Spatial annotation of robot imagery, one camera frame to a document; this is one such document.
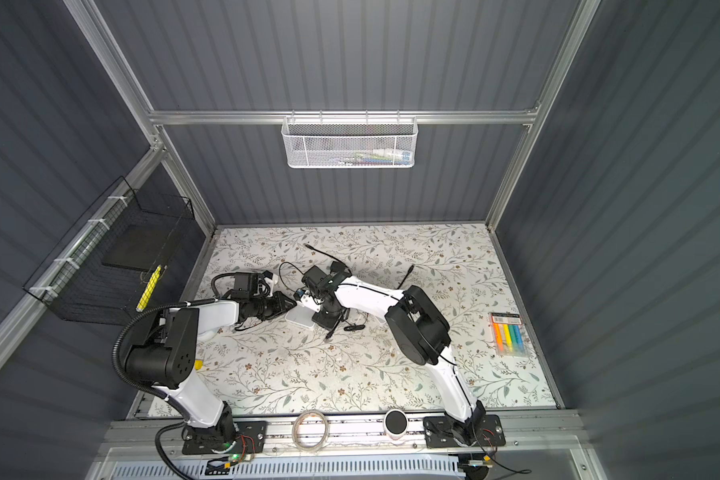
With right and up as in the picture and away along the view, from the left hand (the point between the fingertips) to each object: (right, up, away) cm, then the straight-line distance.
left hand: (295, 305), depth 96 cm
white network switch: (+3, -3, -3) cm, 5 cm away
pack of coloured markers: (+66, -8, -7) cm, 67 cm away
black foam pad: (-36, +18, -19) cm, 45 cm away
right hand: (+11, -4, -3) cm, 12 cm away
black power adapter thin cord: (+19, -6, -4) cm, 21 cm away
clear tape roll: (+5, -29, -22) cm, 36 cm away
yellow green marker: (-28, +9, -27) cm, 40 cm away
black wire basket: (-41, +12, -24) cm, 49 cm away
